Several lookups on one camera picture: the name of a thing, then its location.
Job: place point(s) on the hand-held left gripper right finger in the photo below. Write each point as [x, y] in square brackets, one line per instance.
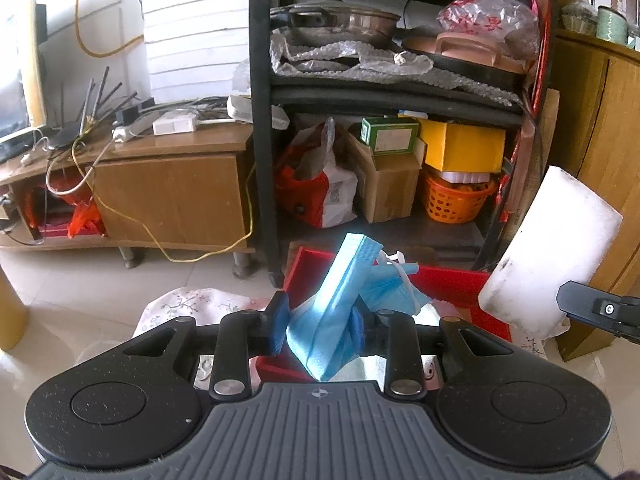
[357, 330]

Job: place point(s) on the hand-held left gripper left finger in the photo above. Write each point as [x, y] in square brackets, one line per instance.
[277, 325]

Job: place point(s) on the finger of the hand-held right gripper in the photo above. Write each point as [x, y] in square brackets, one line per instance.
[585, 305]

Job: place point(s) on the blue face mask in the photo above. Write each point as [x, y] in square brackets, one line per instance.
[330, 310]
[390, 285]

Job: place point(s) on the white foam block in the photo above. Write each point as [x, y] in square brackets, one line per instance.
[540, 250]

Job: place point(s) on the red box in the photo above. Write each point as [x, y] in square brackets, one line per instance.
[450, 280]

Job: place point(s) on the floral tablecloth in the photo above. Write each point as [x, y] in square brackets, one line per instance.
[200, 305]

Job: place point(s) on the cardboard box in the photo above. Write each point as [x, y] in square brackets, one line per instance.
[390, 195]

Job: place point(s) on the red and white plastic bag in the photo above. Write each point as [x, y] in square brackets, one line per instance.
[300, 185]

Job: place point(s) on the orange basket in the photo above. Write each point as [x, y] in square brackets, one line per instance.
[455, 205]

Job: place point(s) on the wooden TV stand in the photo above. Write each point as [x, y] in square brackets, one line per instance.
[165, 195]

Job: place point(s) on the white plastic container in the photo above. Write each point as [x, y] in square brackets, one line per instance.
[465, 176]

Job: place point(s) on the green box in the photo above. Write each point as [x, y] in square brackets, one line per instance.
[390, 137]

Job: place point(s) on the wooden cabinet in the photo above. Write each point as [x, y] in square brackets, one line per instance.
[600, 110]

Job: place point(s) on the yellow box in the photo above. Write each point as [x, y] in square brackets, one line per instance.
[465, 147]

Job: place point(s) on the black shelf rack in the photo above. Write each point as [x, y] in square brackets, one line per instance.
[260, 110]

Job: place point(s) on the white modem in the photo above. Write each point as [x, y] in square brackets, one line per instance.
[240, 107]

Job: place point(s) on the white adapter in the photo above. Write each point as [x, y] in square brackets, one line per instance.
[172, 125]

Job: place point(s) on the red panel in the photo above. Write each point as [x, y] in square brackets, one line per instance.
[540, 60]

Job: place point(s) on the black pan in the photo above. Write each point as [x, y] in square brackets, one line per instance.
[475, 76]

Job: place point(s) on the yellow cylinder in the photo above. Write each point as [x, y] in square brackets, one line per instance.
[10, 310]

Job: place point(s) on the bubble wrap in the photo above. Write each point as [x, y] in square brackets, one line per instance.
[310, 55]

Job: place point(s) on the green ceramic jar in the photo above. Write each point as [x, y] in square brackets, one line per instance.
[612, 25]

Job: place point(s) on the small woven basket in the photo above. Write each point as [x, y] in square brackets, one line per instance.
[580, 22]

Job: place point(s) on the black router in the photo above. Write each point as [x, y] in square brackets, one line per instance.
[62, 137]

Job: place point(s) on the steel pot with lid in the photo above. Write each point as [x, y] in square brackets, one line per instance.
[345, 22]

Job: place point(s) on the clear bag with red print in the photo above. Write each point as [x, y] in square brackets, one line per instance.
[480, 15]

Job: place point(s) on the monitor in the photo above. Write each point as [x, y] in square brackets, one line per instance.
[15, 85]

